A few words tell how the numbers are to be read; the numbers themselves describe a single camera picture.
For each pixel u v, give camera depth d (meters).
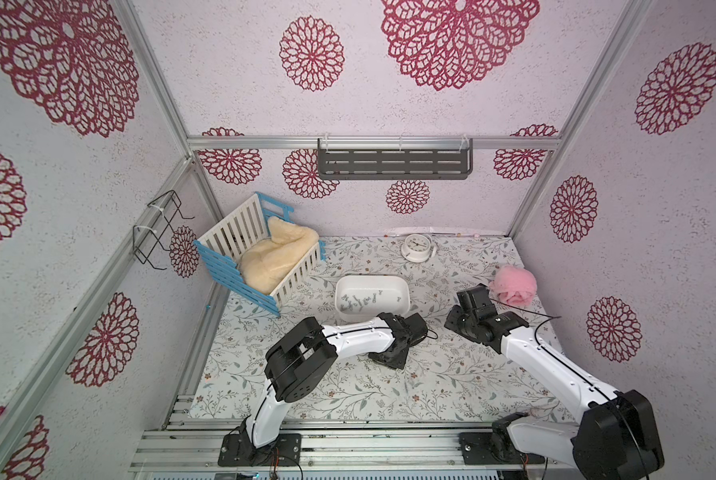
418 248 1.13
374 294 1.03
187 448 0.78
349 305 1.00
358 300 1.03
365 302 1.02
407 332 0.69
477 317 0.65
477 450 0.73
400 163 0.95
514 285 0.96
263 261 1.03
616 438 0.39
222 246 1.00
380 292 1.05
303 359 0.51
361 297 1.03
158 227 0.79
